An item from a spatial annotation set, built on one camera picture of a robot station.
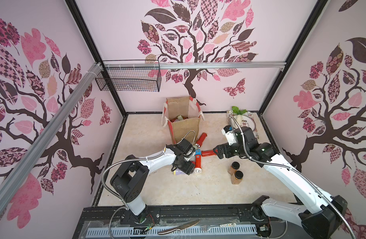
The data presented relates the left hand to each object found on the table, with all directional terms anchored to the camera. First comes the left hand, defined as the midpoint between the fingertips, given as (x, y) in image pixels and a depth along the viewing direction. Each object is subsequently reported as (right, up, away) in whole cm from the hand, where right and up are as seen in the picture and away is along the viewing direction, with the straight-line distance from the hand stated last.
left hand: (186, 170), depth 87 cm
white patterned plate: (+48, +31, +27) cm, 63 cm away
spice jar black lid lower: (+28, +1, -9) cm, 30 cm away
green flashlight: (-5, +33, +23) cm, 41 cm away
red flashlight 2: (+14, +9, +7) cm, 18 cm away
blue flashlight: (+8, +10, +8) cm, 15 cm away
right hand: (+18, +16, -11) cm, 27 cm away
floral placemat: (+36, +36, +34) cm, 61 cm away
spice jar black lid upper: (+28, +5, -6) cm, 29 cm away
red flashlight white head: (+7, +1, +1) cm, 7 cm away
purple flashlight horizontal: (-5, 0, -1) cm, 5 cm away
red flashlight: (+9, +16, +13) cm, 22 cm away
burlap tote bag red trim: (-3, +35, +25) cm, 43 cm away
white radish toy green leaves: (+39, +33, +25) cm, 57 cm away
